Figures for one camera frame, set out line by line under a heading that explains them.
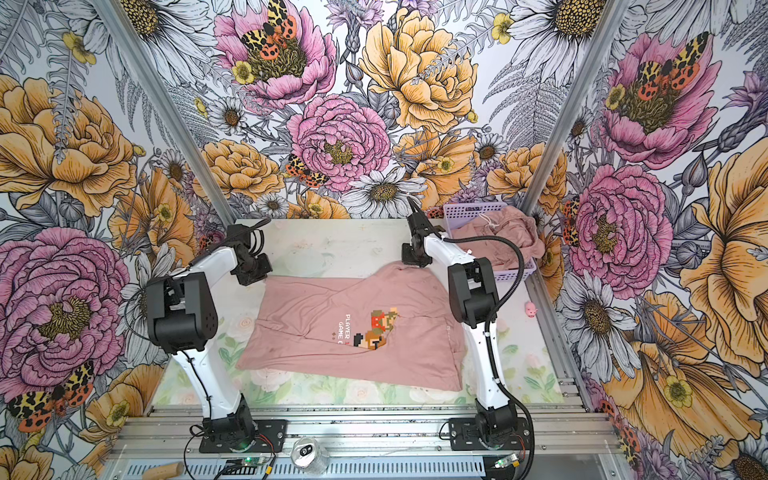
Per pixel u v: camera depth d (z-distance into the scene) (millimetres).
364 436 761
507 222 1111
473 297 632
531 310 949
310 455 605
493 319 638
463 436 739
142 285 816
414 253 941
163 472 683
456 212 1195
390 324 940
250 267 870
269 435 740
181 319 536
